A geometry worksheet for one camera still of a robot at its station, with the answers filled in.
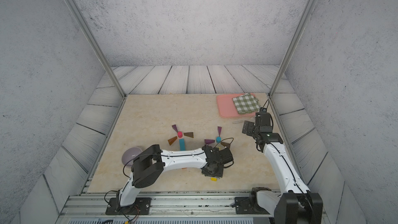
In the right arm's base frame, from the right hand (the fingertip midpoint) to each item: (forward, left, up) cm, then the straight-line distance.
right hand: (256, 125), depth 83 cm
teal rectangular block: (-2, +41, -17) cm, 45 cm away
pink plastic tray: (+30, +12, -20) cm, 38 cm away
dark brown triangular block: (-3, +16, -14) cm, 21 cm away
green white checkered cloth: (+30, -3, -16) cm, 35 cm away
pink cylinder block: (+3, +43, -14) cm, 45 cm away
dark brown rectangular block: (+3, +38, -14) cm, 40 cm away
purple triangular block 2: (0, +26, -17) cm, 31 cm away
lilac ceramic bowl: (-11, +69, -11) cm, 70 cm away
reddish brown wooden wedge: (0, +48, -15) cm, 50 cm away
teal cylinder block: (+1, +19, -16) cm, 25 cm away
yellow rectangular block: (-22, +23, -16) cm, 35 cm away
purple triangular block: (+8, +47, -14) cm, 49 cm away
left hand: (-22, +19, -16) cm, 33 cm away
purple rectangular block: (+7, +19, -15) cm, 25 cm away
